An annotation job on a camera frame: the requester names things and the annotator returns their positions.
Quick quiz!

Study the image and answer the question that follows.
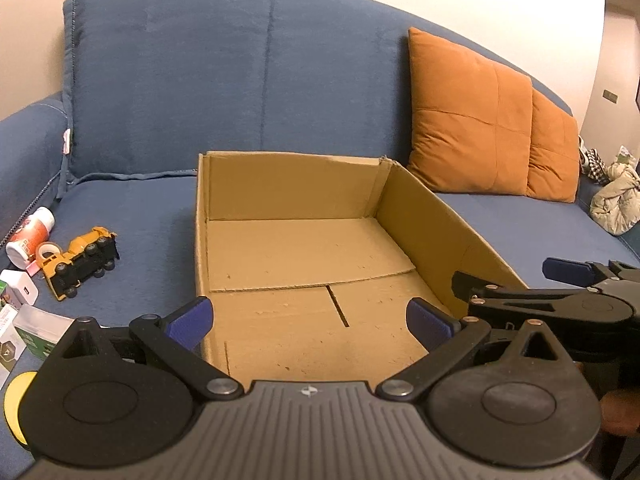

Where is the brown cardboard box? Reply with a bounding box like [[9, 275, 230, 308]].
[[194, 151, 531, 386]]

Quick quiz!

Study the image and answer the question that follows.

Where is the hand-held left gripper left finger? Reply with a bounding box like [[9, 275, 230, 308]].
[[47, 296, 246, 401]]

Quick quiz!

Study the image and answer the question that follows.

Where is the large orange cushion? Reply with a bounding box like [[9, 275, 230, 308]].
[[406, 26, 535, 197]]

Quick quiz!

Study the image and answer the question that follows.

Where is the cream puffer jacket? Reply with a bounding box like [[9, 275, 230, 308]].
[[590, 161, 640, 236]]

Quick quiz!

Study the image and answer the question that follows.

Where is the white charger plug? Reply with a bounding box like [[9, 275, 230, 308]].
[[0, 269, 40, 307]]

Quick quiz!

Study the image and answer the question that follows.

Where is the yellow toy mixer truck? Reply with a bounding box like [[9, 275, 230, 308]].
[[40, 226, 121, 302]]

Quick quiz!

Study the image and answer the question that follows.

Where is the yellow round sponge pad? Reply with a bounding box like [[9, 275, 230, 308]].
[[2, 371, 38, 446]]

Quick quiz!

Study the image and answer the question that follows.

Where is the small orange cushion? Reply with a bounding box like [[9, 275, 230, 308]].
[[526, 89, 582, 204]]

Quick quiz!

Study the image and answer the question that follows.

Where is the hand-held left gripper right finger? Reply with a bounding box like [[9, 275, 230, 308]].
[[375, 298, 576, 403]]

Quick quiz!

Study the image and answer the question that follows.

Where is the green and purple carton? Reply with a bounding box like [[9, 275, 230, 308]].
[[14, 305, 77, 361]]

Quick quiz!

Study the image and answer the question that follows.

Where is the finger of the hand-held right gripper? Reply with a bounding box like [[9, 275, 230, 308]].
[[451, 270, 587, 323], [542, 257, 640, 289]]

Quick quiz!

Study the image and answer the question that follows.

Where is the black and white checkered cloth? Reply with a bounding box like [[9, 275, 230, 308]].
[[579, 136, 612, 184]]

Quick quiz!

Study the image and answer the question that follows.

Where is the orange and white bottle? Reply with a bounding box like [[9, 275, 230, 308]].
[[6, 206, 56, 268]]

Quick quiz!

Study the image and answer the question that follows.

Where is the blue fabric sofa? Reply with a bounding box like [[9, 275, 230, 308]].
[[0, 0, 640, 461]]

